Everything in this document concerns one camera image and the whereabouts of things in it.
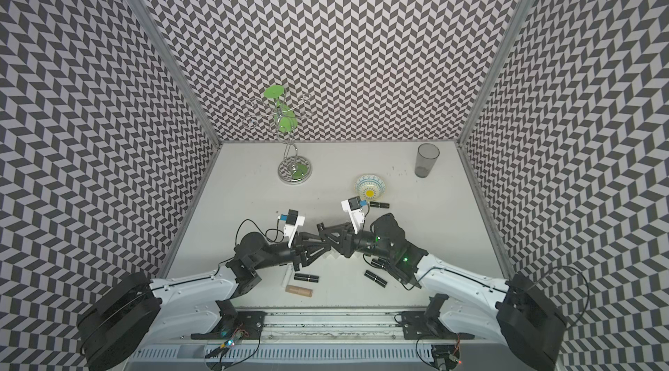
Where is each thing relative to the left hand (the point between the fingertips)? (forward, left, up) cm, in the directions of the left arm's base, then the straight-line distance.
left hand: (329, 249), depth 70 cm
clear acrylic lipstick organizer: (-4, -2, +2) cm, 5 cm away
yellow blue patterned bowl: (+31, -14, -16) cm, 38 cm away
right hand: (+2, +2, +2) cm, 3 cm away
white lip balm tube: (-3, +15, -17) cm, 22 cm away
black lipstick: (+23, -17, -15) cm, 32 cm away
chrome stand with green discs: (+41, +17, +14) cm, 47 cm away
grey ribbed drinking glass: (+38, -35, -5) cm, 52 cm away
